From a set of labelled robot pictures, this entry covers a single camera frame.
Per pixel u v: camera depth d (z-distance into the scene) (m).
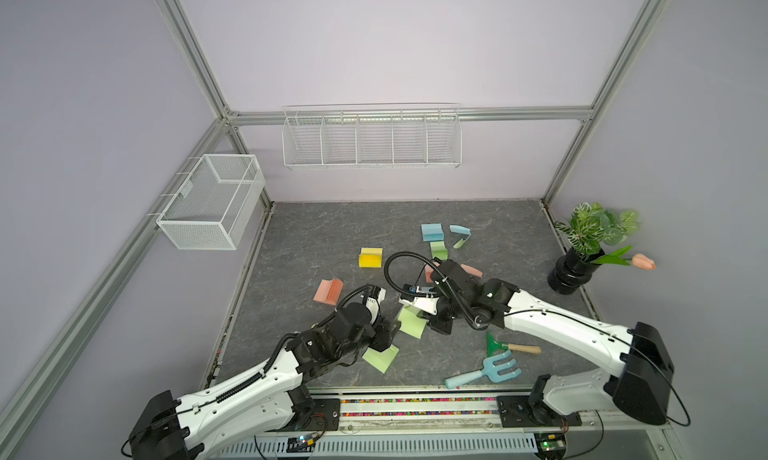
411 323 0.75
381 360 0.81
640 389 0.39
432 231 1.12
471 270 1.00
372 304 0.68
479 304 0.55
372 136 1.00
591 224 0.79
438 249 1.08
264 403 0.59
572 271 0.88
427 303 0.67
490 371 0.80
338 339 0.57
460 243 1.08
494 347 0.84
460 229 1.12
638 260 0.71
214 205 0.83
